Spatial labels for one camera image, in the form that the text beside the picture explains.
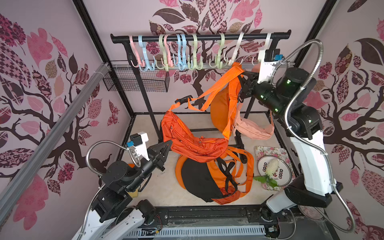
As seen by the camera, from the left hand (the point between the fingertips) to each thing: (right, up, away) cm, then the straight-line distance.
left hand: (172, 145), depth 55 cm
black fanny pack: (+11, -24, +28) cm, 38 cm away
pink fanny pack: (+37, +5, +21) cm, 43 cm away
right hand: (+24, +27, -5) cm, 36 cm away
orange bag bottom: (+23, -23, +25) cm, 41 cm away
